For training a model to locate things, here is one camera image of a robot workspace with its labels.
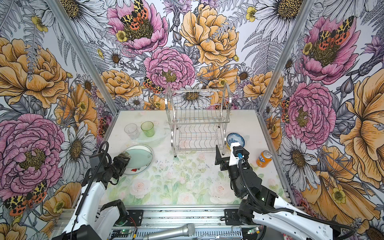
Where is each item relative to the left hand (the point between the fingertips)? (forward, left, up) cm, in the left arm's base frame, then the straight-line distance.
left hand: (129, 165), depth 84 cm
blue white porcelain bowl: (+19, -62, -2) cm, 65 cm away
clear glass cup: (+28, +7, -4) cm, 29 cm away
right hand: (-3, -49, +21) cm, 54 cm away
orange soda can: (+1, -75, +3) cm, 75 cm away
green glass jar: (+29, -4, -3) cm, 30 cm away
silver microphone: (-30, -33, -3) cm, 44 cm away
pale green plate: (+7, -4, -5) cm, 9 cm away
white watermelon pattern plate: (-1, -3, -5) cm, 6 cm away
